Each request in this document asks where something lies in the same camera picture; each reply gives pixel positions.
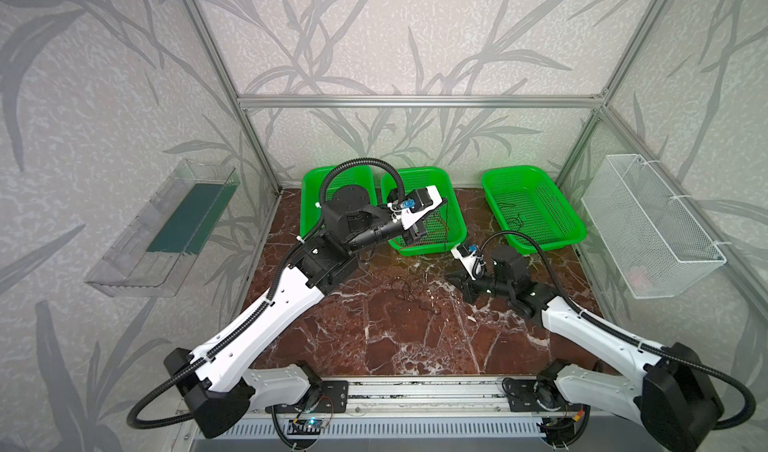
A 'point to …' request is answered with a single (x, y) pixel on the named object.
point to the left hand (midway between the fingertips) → (446, 192)
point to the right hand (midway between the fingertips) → (448, 266)
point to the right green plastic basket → (525, 201)
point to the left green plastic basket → (312, 178)
